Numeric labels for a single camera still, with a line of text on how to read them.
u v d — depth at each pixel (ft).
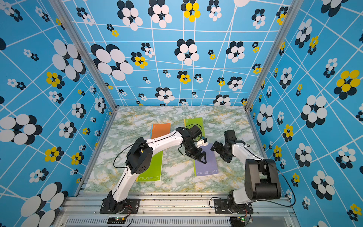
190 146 2.53
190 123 3.60
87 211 2.40
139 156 1.80
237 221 2.29
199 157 2.51
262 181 1.42
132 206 2.41
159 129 3.53
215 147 2.76
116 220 2.37
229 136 2.42
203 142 2.71
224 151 2.53
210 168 2.89
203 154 2.54
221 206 2.38
